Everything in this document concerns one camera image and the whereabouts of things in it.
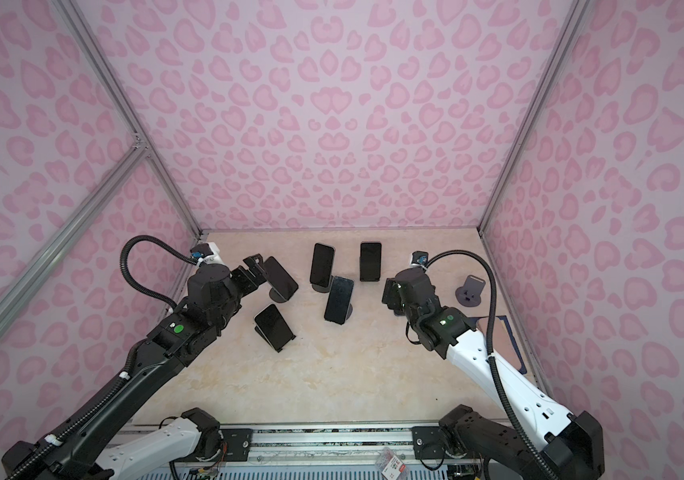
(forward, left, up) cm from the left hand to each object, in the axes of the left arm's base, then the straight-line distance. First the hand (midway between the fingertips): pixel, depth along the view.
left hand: (252, 258), depth 72 cm
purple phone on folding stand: (+24, -31, -33) cm, 51 cm away
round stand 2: (+11, -13, -31) cm, 36 cm away
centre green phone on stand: (+3, -20, -25) cm, 32 cm away
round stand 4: (+5, -61, -26) cm, 67 cm away
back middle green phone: (+17, -14, -25) cm, 33 cm away
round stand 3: (+1, -23, -28) cm, 36 cm away
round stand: (+7, +2, -28) cm, 29 cm away
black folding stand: (-5, +5, -31) cm, 32 cm away
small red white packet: (-40, -32, -28) cm, 58 cm away
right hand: (-2, -37, -8) cm, 38 cm away
